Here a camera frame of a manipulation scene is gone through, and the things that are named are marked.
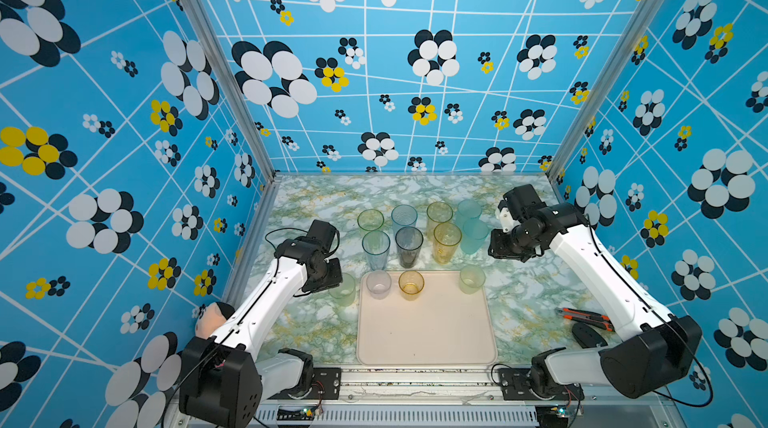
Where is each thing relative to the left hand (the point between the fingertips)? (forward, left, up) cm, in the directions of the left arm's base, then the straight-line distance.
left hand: (335, 279), depth 82 cm
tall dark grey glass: (+14, -21, -2) cm, 25 cm away
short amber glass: (+2, -21, -8) cm, 23 cm away
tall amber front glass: (+14, -33, -1) cm, 35 cm away
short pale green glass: (+4, -40, -8) cm, 41 cm away
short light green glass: (-1, -2, -7) cm, 7 cm away
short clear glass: (+2, -12, -8) cm, 14 cm away
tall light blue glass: (+10, -11, +2) cm, 15 cm away
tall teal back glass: (+26, -41, -1) cm, 49 cm away
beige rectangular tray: (-9, -31, -12) cm, 34 cm away
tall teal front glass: (+19, -43, -6) cm, 48 cm away
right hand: (+5, -44, +8) cm, 45 cm away
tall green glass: (+18, -9, +4) cm, 20 cm away
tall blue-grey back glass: (+23, -19, 0) cm, 30 cm away
